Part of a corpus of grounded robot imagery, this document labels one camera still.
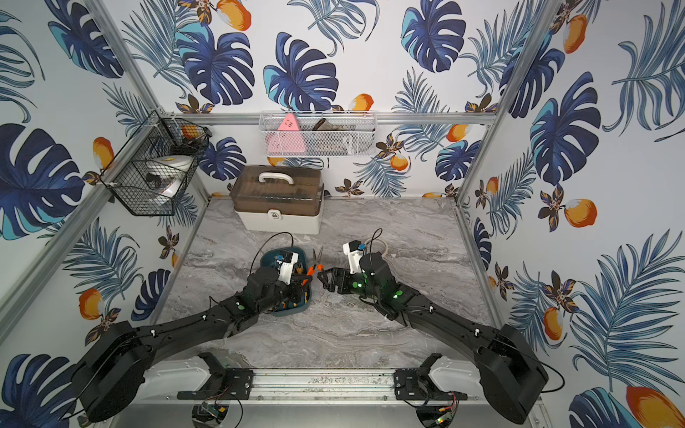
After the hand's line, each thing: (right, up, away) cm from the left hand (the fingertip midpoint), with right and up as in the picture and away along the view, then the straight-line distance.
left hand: (310, 274), depth 81 cm
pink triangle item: (-9, +44, +8) cm, 46 cm away
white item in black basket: (-44, +31, 0) cm, 54 cm away
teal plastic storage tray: (-17, +3, +16) cm, 24 cm away
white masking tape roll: (+25, +9, +25) cm, 37 cm away
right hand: (+5, +1, -4) cm, 6 cm away
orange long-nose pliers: (+3, +3, -1) cm, 4 cm away
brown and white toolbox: (-13, +24, +11) cm, 30 cm away
